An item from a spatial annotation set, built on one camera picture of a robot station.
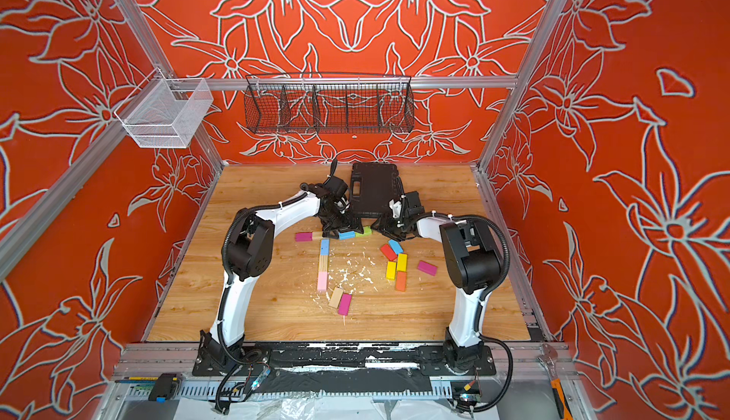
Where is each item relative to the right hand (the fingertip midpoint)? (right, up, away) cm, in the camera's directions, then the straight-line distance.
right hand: (376, 225), depth 97 cm
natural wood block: (-20, -4, 0) cm, 21 cm away
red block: (+4, -9, -4) cm, 11 cm away
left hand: (-8, -2, -1) cm, 8 cm away
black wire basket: (-17, +44, +2) cm, 47 cm away
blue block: (-17, -7, -5) cm, 19 cm away
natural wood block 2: (-18, -12, -7) cm, 22 cm away
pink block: (-17, -16, -11) cm, 26 cm away
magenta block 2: (+16, -13, -7) cm, 22 cm away
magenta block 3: (-10, -22, -14) cm, 28 cm away
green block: (-3, -2, 0) cm, 4 cm away
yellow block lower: (+4, -13, -9) cm, 16 cm away
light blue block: (-10, -3, -5) cm, 12 cm away
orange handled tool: (+43, -39, -30) cm, 65 cm away
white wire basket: (-71, +38, -5) cm, 81 cm away
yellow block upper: (+8, -11, -7) cm, 16 cm away
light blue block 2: (+7, -7, -3) cm, 10 cm away
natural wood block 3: (-13, -20, -14) cm, 28 cm away
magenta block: (-25, -4, -1) cm, 26 cm away
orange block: (+7, -17, -10) cm, 21 cm away
